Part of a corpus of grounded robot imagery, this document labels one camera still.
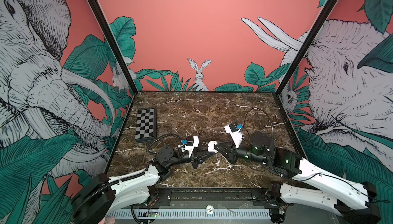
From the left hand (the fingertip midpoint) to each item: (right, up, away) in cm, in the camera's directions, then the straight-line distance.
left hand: (214, 151), depth 63 cm
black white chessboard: (-41, +4, +32) cm, 52 cm away
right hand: (0, +3, -3) cm, 4 cm away
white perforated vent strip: (-2, -32, +7) cm, 33 cm away
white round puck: (-1, +2, -1) cm, 2 cm away
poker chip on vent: (-1, -30, +7) cm, 31 cm away
